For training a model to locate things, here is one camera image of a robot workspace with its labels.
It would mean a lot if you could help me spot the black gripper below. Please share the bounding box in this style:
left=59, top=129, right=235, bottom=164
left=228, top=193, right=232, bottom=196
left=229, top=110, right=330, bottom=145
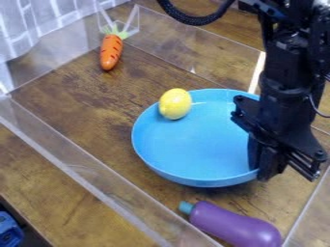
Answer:
left=230, top=75, right=327, bottom=181

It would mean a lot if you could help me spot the blue round tray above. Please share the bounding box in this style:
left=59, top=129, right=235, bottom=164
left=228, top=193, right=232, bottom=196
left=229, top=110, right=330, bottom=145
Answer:
left=130, top=89, right=257, bottom=187

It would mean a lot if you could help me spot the purple toy eggplant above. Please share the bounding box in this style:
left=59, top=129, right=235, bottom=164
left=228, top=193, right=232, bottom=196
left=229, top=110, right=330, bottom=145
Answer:
left=178, top=201, right=281, bottom=247

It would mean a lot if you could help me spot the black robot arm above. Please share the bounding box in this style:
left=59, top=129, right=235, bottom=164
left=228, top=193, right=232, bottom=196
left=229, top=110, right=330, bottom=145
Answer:
left=232, top=0, right=330, bottom=181

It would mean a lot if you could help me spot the yellow toy lemon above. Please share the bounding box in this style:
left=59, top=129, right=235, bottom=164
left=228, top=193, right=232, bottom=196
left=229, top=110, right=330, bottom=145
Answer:
left=158, top=88, right=192, bottom=120

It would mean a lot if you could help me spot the orange toy carrot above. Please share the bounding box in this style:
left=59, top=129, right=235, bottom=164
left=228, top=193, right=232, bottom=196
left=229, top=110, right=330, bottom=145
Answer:
left=98, top=26, right=128, bottom=70

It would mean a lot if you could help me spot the blue plastic object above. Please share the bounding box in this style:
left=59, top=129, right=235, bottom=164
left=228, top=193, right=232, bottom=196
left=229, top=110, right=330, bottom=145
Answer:
left=0, top=211, right=23, bottom=247

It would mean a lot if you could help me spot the white checkered curtain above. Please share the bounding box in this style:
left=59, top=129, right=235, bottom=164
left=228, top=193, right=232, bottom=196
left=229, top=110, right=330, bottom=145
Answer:
left=0, top=0, right=129, bottom=63

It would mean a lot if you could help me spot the thin black wire loop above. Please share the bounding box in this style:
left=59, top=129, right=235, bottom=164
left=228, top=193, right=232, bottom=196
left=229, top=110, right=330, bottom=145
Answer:
left=308, top=71, right=330, bottom=119

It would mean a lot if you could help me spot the black braided cable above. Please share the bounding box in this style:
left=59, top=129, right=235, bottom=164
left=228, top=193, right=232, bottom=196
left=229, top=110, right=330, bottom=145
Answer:
left=154, top=0, right=237, bottom=27

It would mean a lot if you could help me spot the clear acrylic enclosure wall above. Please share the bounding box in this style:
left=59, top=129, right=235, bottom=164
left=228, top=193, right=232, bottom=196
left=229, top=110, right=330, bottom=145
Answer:
left=0, top=96, right=221, bottom=247

